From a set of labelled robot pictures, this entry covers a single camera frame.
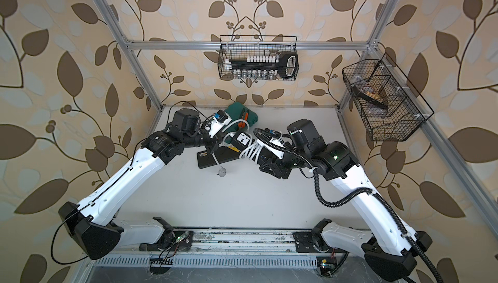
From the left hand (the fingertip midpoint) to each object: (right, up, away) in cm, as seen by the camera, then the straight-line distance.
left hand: (224, 130), depth 71 cm
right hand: (+15, -10, -7) cm, 20 cm away
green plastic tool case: (0, +11, +52) cm, 54 cm away
